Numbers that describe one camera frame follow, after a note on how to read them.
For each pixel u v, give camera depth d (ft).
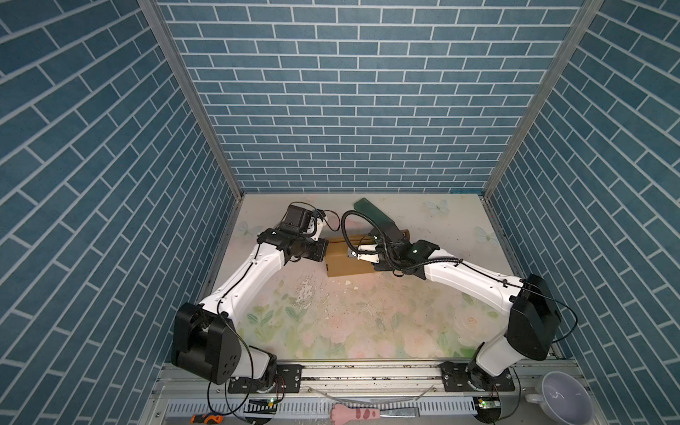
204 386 2.88
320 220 2.46
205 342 1.33
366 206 3.79
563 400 2.28
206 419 2.18
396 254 2.05
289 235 1.94
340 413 2.19
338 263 2.72
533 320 1.44
